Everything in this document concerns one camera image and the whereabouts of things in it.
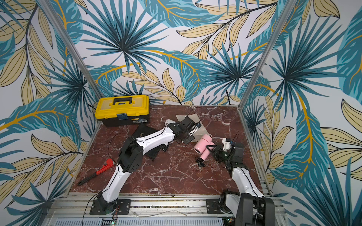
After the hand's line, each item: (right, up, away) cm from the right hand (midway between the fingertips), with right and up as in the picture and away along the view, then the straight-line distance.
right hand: (207, 147), depth 84 cm
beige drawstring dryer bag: (-2, +8, +15) cm, 17 cm away
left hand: (-11, +6, +9) cm, 15 cm away
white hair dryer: (-25, +16, +19) cm, 35 cm away
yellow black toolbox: (-57, +23, +11) cm, 62 cm away
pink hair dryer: (-3, +1, 0) cm, 3 cm away
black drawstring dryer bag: (-44, +9, +19) cm, 49 cm away
